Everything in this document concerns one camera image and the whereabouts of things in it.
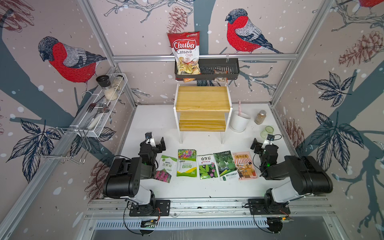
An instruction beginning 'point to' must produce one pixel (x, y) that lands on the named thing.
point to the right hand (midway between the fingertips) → (261, 138)
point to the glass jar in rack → (118, 82)
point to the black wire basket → (213, 69)
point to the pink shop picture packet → (245, 166)
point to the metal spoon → (105, 109)
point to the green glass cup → (268, 130)
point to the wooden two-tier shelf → (202, 108)
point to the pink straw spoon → (239, 111)
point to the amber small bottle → (260, 117)
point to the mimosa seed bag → (207, 169)
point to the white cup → (239, 123)
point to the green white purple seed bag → (166, 169)
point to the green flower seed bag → (187, 163)
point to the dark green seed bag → (226, 165)
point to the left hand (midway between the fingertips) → (157, 135)
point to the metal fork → (93, 104)
